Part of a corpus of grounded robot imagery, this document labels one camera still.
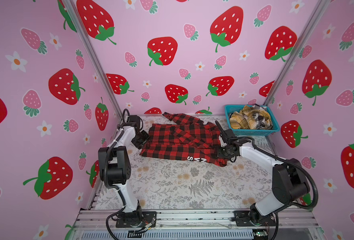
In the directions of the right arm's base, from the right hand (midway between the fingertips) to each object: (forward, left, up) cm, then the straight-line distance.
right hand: (218, 152), depth 91 cm
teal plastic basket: (+40, -11, +2) cm, 42 cm away
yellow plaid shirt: (+29, -24, +3) cm, 37 cm away
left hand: (+2, +45, +3) cm, 45 cm away
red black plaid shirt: (+13, +23, -5) cm, 27 cm away
